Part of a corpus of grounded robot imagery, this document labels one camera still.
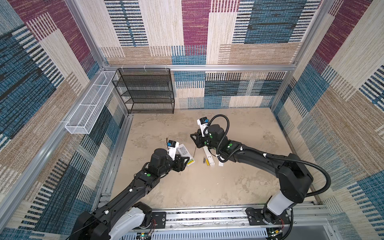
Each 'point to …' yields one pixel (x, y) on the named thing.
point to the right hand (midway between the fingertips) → (192, 136)
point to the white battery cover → (220, 164)
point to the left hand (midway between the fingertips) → (185, 155)
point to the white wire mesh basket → (84, 119)
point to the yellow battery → (207, 162)
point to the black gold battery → (204, 159)
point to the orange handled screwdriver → (194, 152)
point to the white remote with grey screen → (184, 152)
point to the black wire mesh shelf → (145, 90)
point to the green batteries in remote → (190, 161)
